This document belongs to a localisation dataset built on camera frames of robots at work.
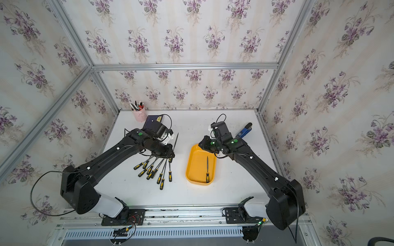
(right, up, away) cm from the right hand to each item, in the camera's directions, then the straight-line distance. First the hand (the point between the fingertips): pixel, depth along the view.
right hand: (200, 145), depth 78 cm
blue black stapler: (+32, +7, +26) cm, 42 cm away
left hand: (-13, -6, -1) cm, 14 cm away
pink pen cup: (-43, +19, +28) cm, 55 cm away
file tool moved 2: (-15, -7, -2) cm, 17 cm away
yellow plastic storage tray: (-2, -11, +13) cm, 17 cm away
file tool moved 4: (-21, -21, +6) cm, 30 cm away
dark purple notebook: (-37, +12, +36) cm, 53 cm away
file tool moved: (+4, -18, +8) cm, 20 cm away
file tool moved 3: (-18, -18, +10) cm, 27 cm away
